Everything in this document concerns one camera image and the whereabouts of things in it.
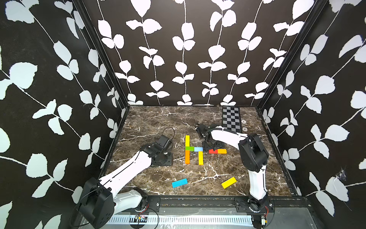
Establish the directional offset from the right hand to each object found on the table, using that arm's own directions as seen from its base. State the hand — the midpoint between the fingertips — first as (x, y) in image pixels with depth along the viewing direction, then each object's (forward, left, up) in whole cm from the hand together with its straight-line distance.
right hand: (211, 146), depth 94 cm
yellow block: (+5, +17, -1) cm, 17 cm away
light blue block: (-1, +10, -2) cm, 10 cm away
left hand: (-12, +26, +7) cm, 30 cm away
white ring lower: (+17, -27, -3) cm, 32 cm away
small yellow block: (-3, -7, -1) cm, 7 cm away
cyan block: (-23, +21, 0) cm, 31 cm away
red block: (-3, 0, 0) cm, 3 cm away
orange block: (-7, +16, -1) cm, 18 cm away
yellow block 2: (-22, -8, -2) cm, 24 cm away
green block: (-1, +14, -2) cm, 14 cm away
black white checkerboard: (+25, -18, -1) cm, 30 cm away
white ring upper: (+24, -28, -2) cm, 37 cm away
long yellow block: (-8, +8, -1) cm, 11 cm away
